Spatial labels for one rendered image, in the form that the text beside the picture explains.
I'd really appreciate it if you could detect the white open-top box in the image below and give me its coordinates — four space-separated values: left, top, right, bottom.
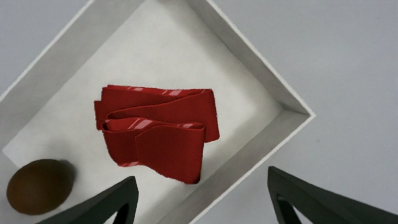
0 0 317 224

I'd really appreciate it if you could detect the brown ball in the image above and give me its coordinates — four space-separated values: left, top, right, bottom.
6 158 74 215

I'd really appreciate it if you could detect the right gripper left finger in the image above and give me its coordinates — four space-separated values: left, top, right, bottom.
36 176 139 224

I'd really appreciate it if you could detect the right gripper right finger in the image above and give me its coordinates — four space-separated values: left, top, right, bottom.
267 166 398 224

